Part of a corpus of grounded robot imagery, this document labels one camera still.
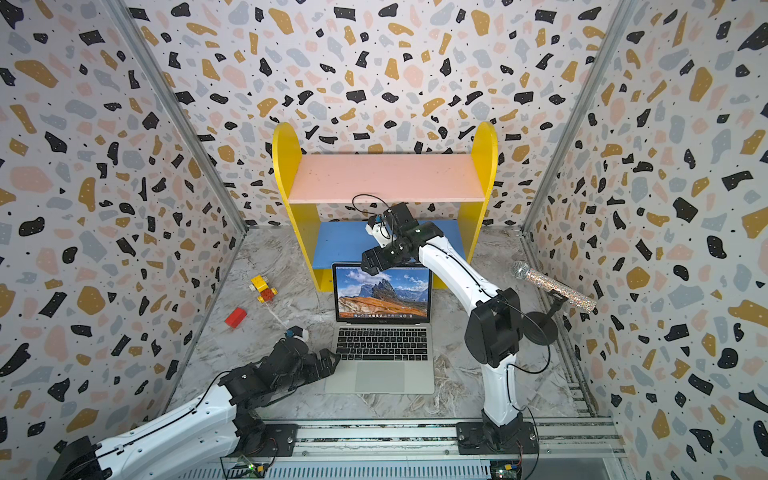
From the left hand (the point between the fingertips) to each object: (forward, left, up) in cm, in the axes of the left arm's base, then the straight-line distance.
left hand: (333, 364), depth 81 cm
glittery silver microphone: (+19, -52, +17) cm, 57 cm away
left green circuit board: (-23, +17, -5) cm, 29 cm away
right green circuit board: (-24, -43, -6) cm, 50 cm away
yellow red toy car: (+27, +27, +1) cm, 38 cm away
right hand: (+24, -11, +15) cm, 30 cm away
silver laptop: (+12, -13, -4) cm, 18 cm away
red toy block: (+17, +34, -4) cm, 38 cm away
